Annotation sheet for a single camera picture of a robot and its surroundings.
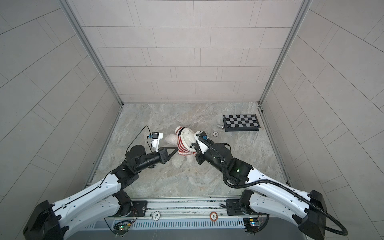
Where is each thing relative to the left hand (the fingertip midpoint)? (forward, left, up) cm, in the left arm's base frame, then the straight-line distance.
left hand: (181, 151), depth 69 cm
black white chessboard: (+30, -37, -18) cm, 51 cm away
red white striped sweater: (0, -1, +2) cm, 2 cm away
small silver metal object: (+27, -23, -19) cm, 41 cm away
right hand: (+2, -5, +3) cm, 6 cm away
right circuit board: (-27, -33, -20) cm, 47 cm away
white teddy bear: (+2, -1, -11) cm, 11 cm away
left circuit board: (-29, +26, -18) cm, 43 cm away
